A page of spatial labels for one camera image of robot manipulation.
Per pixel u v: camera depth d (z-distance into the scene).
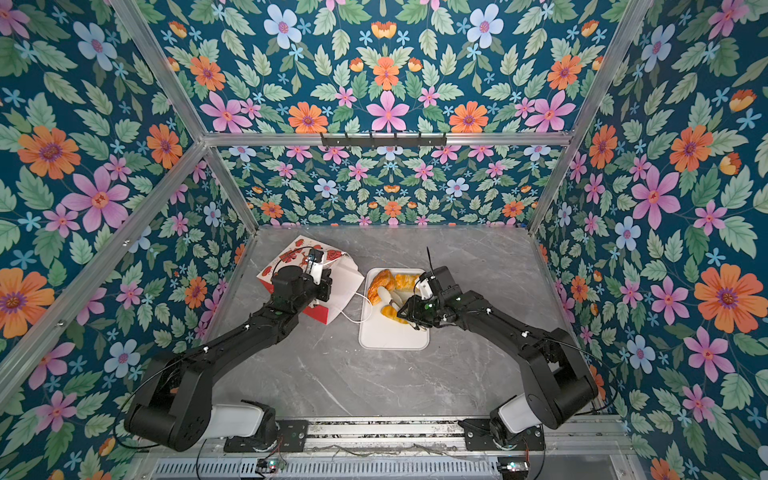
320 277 0.77
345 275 1.00
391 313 0.92
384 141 0.92
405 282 0.99
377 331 0.92
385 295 0.90
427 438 0.75
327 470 0.76
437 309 0.73
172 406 0.42
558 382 0.43
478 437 0.73
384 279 0.98
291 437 0.73
